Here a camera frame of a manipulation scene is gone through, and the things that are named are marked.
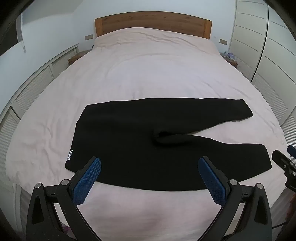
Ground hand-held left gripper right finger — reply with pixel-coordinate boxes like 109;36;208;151
198;156;273;241

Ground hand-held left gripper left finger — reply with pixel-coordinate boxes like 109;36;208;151
26;156;102;241

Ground black pants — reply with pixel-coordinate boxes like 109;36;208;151
65;98;273;192

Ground wooden nightstand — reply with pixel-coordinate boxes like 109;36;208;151
68;50;93;66
221;53;238;69

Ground white wardrobe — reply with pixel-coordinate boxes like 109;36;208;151
228;0;296;153

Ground pink bed cover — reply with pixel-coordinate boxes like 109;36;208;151
5;27;288;241

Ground window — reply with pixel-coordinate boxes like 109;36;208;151
0;13;26;57

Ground wooden headboard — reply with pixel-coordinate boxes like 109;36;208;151
94;16;213;40

